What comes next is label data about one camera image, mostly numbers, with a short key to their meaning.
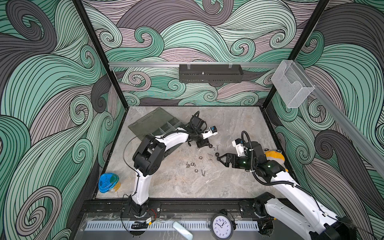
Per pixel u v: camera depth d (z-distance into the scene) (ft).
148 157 1.69
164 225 2.29
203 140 2.67
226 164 2.25
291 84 2.61
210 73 3.17
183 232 2.12
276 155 2.79
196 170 2.81
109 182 2.38
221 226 2.20
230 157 2.25
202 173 2.81
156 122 3.62
